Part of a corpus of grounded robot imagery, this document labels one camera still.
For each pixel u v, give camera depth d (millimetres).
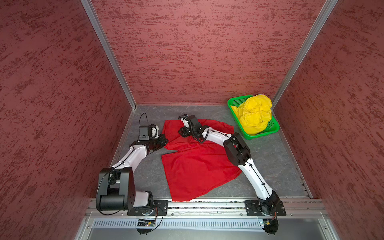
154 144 751
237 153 633
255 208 741
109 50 874
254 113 1063
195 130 844
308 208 759
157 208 732
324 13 730
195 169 871
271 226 710
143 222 726
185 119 839
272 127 1012
